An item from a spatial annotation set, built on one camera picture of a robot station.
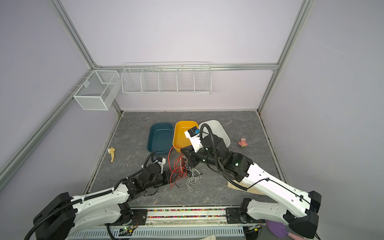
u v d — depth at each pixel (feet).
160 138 3.27
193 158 1.82
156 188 2.33
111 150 3.17
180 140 3.46
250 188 1.47
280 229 2.30
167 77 3.18
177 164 3.00
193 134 1.75
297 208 1.28
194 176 2.71
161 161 2.56
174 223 2.40
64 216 1.34
